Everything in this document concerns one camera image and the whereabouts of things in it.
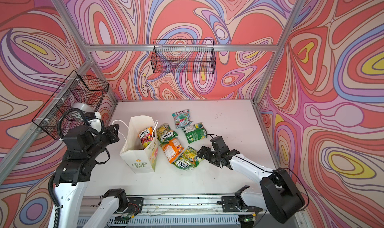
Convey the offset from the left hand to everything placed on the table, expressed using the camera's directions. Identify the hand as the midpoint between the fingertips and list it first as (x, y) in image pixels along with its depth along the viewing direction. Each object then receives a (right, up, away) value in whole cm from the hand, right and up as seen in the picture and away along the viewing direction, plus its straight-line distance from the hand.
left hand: (120, 124), depth 66 cm
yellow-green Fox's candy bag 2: (+31, -22, +19) cm, 42 cm away
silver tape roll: (-22, +8, +7) cm, 25 cm away
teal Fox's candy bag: (+25, +1, +39) cm, 46 cm away
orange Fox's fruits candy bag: (+7, -8, +16) cm, 19 cm away
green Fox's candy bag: (+34, -8, +31) cm, 46 cm away
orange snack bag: (+20, -17, +22) cm, 35 cm away
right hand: (+39, -22, +20) cm, 49 cm away
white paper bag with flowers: (+9, -13, +1) cm, 15 cm away
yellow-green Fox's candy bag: (+14, -8, +30) cm, 34 cm away
